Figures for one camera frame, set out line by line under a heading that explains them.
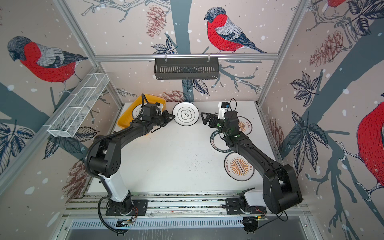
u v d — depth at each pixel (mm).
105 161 493
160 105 890
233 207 727
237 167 872
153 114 780
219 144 951
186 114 961
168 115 851
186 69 1065
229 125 626
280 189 413
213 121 719
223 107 724
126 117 1108
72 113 744
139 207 731
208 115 718
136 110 1138
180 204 753
